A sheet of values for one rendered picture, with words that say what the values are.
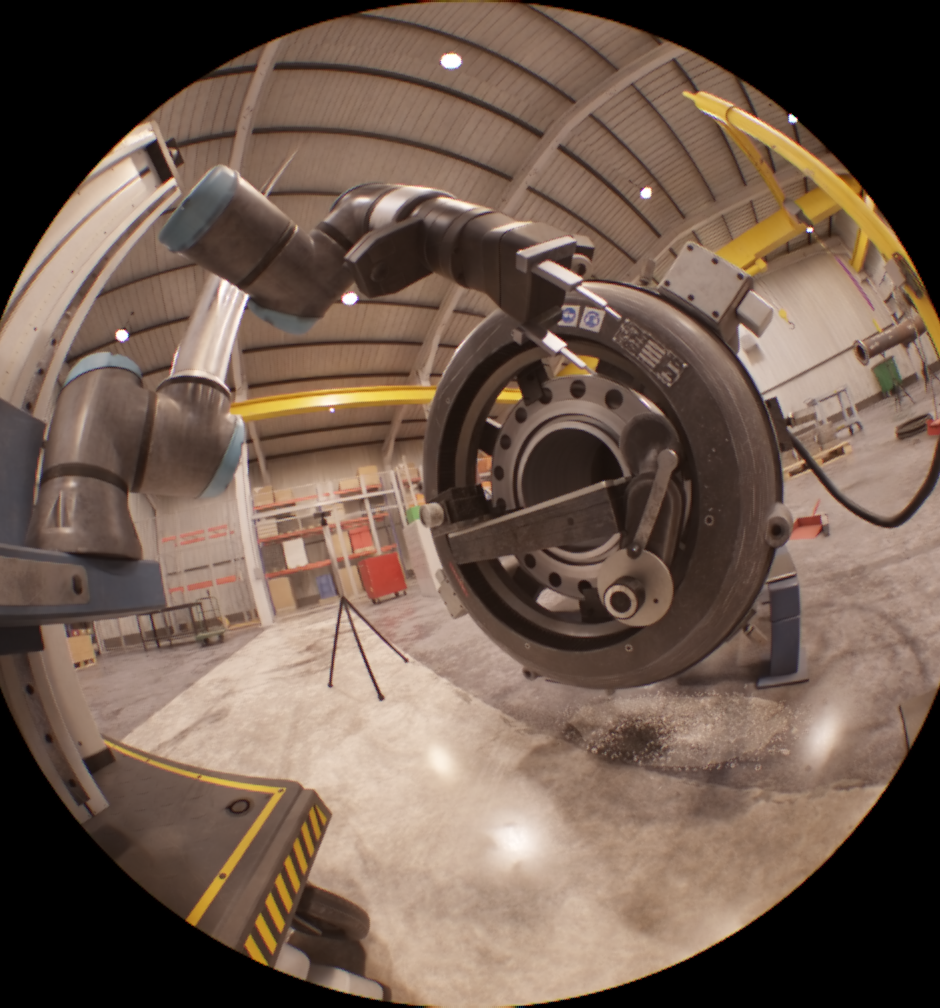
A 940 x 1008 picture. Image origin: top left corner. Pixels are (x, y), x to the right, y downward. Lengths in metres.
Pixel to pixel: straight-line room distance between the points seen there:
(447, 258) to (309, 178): 7.74
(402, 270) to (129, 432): 0.38
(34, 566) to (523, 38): 8.82
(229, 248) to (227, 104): 7.91
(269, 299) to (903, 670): 1.20
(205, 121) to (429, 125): 4.60
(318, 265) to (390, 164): 7.70
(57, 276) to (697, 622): 1.20
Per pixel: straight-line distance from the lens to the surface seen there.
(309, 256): 0.35
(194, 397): 0.51
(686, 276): 0.46
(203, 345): 0.58
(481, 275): 0.25
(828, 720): 0.79
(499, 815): 0.72
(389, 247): 0.27
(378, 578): 5.70
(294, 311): 0.36
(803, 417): 0.51
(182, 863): 0.42
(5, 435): 0.57
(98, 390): 0.48
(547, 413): 0.61
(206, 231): 0.32
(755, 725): 0.78
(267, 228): 0.33
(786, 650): 0.85
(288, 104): 7.93
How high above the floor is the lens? 0.56
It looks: 8 degrees up
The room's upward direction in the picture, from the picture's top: 17 degrees counter-clockwise
